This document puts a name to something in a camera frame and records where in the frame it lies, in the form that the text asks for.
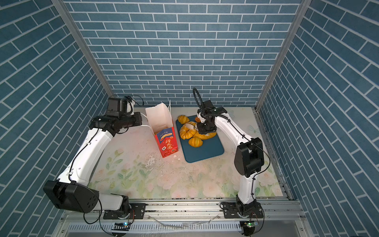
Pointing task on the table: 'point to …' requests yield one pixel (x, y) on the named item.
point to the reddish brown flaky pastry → (197, 119)
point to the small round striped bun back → (183, 119)
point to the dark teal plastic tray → (210, 148)
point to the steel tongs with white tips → (190, 126)
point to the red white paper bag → (161, 122)
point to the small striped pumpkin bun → (195, 142)
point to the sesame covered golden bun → (205, 137)
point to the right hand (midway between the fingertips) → (200, 129)
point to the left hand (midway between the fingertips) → (142, 116)
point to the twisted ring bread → (186, 133)
